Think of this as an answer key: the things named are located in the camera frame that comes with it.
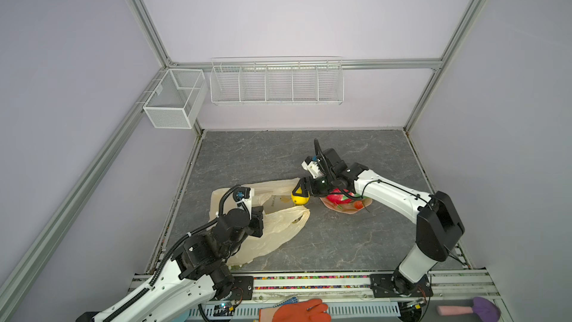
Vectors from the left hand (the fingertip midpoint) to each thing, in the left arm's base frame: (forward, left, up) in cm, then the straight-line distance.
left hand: (262, 212), depth 71 cm
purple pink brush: (-29, -68, -19) cm, 76 cm away
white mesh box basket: (+54, +40, +5) cm, 67 cm away
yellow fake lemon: (+5, -12, -4) cm, 14 cm away
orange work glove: (-26, -14, -18) cm, 35 cm away
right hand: (+8, -12, -6) cm, 16 cm away
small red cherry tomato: (+6, -36, -13) cm, 39 cm away
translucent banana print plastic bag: (-3, -6, 0) cm, 7 cm away
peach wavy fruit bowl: (+6, -31, -16) cm, 35 cm away
